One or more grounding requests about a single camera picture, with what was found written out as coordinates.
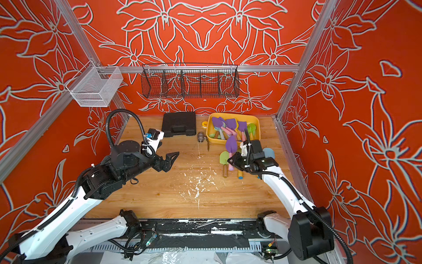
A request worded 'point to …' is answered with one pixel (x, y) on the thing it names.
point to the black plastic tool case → (179, 123)
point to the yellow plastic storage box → (244, 126)
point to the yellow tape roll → (204, 124)
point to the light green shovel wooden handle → (223, 158)
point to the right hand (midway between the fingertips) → (228, 159)
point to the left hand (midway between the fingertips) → (169, 146)
